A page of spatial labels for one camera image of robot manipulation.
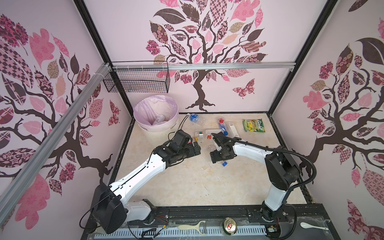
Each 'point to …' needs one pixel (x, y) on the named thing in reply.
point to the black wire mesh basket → (139, 77)
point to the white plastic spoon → (305, 225)
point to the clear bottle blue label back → (196, 118)
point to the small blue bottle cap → (224, 164)
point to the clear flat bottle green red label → (206, 135)
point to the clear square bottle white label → (234, 132)
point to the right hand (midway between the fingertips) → (217, 156)
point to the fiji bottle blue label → (222, 126)
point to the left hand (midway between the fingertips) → (194, 152)
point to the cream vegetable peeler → (197, 227)
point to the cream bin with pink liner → (156, 113)
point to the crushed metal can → (229, 226)
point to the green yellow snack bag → (254, 125)
